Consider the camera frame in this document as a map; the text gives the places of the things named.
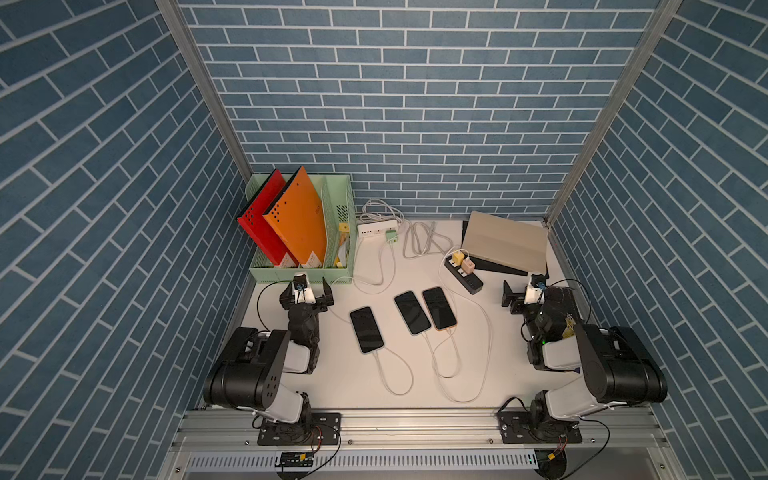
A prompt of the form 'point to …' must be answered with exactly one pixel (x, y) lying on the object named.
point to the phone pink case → (439, 308)
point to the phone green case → (412, 312)
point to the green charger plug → (391, 235)
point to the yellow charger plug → (458, 257)
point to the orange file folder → (296, 217)
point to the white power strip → (376, 231)
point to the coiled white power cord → (420, 238)
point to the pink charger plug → (468, 266)
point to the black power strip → (469, 281)
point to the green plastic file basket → (335, 195)
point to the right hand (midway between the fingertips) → (524, 282)
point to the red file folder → (255, 224)
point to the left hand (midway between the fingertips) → (315, 279)
